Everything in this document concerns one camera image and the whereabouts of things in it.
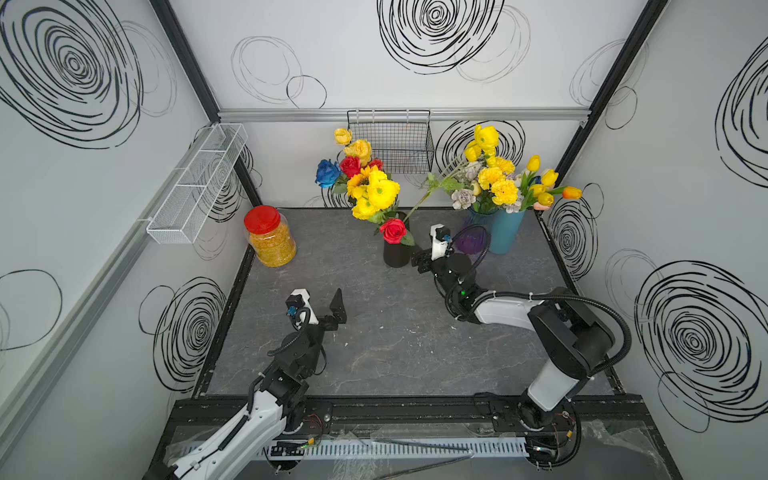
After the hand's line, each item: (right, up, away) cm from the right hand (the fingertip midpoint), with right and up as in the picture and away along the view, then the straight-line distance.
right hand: (422, 239), depth 85 cm
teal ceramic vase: (+29, +2, +13) cm, 32 cm away
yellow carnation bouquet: (+18, +14, -5) cm, 24 cm away
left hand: (-26, -14, -7) cm, 31 cm away
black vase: (-7, -6, +14) cm, 17 cm away
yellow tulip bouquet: (+30, +13, -6) cm, 34 cm away
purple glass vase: (+19, -1, +17) cm, 26 cm away
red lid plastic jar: (-47, +1, +9) cm, 48 cm away
